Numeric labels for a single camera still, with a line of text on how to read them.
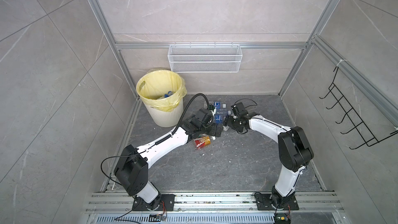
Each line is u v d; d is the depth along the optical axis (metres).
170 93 1.04
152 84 0.96
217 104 1.07
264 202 0.73
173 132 0.53
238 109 0.76
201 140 0.89
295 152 0.48
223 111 1.10
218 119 0.98
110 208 0.72
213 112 0.74
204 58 1.01
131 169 0.42
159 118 0.92
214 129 0.71
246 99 1.18
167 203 0.74
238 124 0.71
